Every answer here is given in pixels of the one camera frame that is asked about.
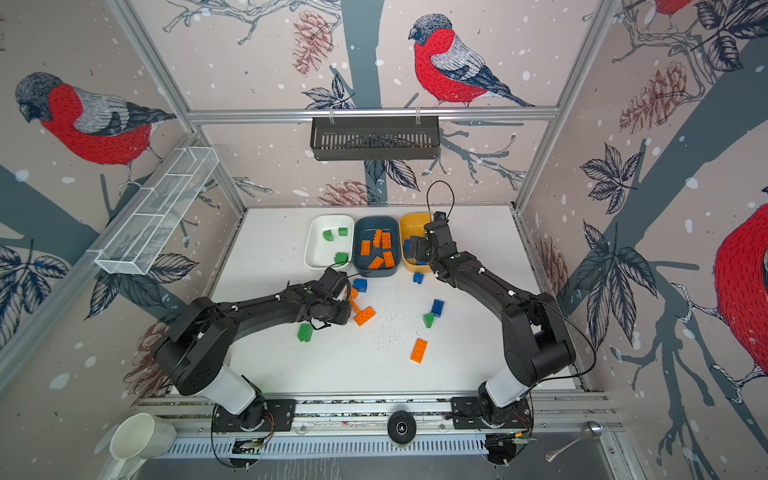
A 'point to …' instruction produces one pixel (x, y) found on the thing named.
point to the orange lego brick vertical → (386, 240)
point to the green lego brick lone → (305, 332)
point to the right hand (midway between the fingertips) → (424, 245)
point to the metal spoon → (592, 430)
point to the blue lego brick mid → (437, 308)
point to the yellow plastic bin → (412, 224)
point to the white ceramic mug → (141, 436)
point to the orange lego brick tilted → (364, 316)
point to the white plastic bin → (327, 235)
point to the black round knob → (401, 426)
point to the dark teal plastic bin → (374, 266)
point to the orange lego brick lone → (418, 351)
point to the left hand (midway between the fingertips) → (346, 314)
